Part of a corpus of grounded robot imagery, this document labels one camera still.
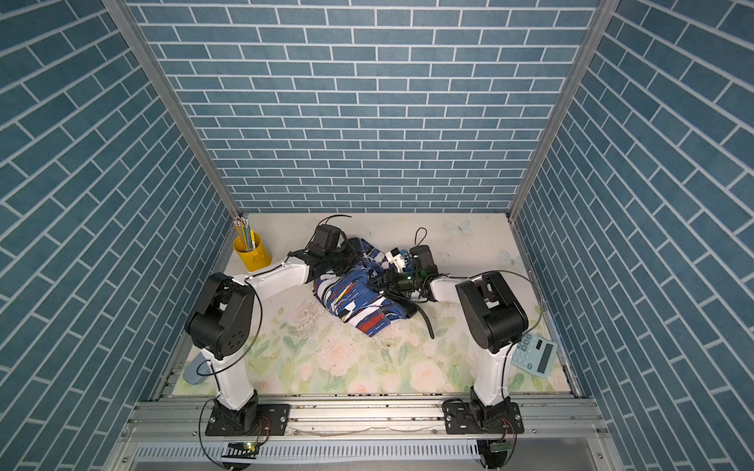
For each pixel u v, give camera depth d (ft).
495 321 1.67
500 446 2.33
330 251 2.53
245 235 3.16
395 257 2.96
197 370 2.60
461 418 2.42
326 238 2.46
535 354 2.70
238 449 2.38
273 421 2.42
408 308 2.84
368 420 2.47
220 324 1.63
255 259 3.18
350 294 2.82
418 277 2.58
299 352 2.78
